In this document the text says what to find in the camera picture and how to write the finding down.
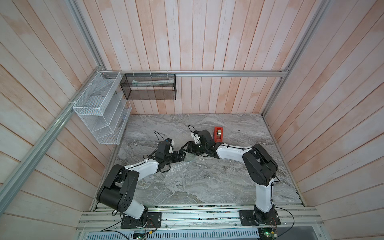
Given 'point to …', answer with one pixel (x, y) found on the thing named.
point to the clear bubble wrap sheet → (178, 171)
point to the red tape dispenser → (218, 136)
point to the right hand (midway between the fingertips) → (183, 149)
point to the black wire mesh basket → (149, 86)
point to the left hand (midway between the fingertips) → (180, 157)
